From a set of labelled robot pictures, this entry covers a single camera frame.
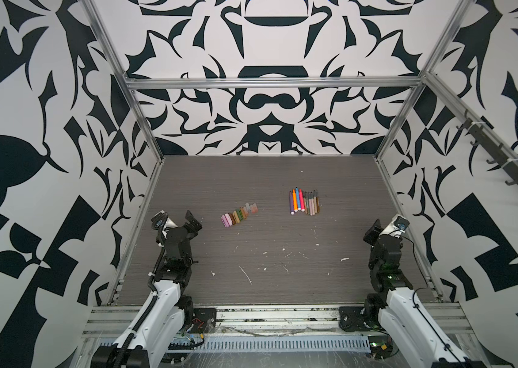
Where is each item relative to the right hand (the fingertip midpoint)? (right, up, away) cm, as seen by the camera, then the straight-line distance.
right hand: (385, 221), depth 81 cm
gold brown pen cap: (-52, +1, +18) cm, 55 cm away
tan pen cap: (-54, -1, +16) cm, 56 cm away
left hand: (-73, +2, 0) cm, 73 cm away
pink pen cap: (-59, -3, +15) cm, 61 cm away
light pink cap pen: (-20, +4, +21) cm, 29 cm away
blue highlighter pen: (-27, +3, +19) cm, 33 cm away
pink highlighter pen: (-26, +6, +21) cm, 34 cm away
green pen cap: (-52, 0, +18) cm, 55 cm away
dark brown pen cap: (-56, -1, +16) cm, 58 cm away
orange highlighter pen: (-29, +5, +21) cm, 36 cm away
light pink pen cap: (-57, -2, +16) cm, 59 cm away
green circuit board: (-7, -36, -10) cm, 38 cm away
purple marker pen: (-30, +1, +18) cm, 35 cm away
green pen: (-23, +4, +21) cm, 31 cm away
